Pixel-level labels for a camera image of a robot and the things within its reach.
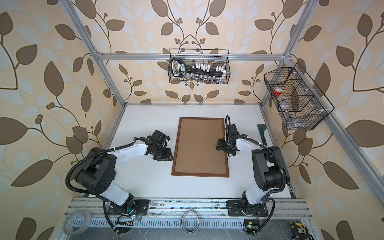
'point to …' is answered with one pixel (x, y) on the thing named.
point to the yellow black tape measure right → (299, 230)
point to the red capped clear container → (277, 91)
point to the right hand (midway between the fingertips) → (222, 149)
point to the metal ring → (181, 221)
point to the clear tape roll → (68, 222)
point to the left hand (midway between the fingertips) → (173, 157)
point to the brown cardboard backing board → (197, 152)
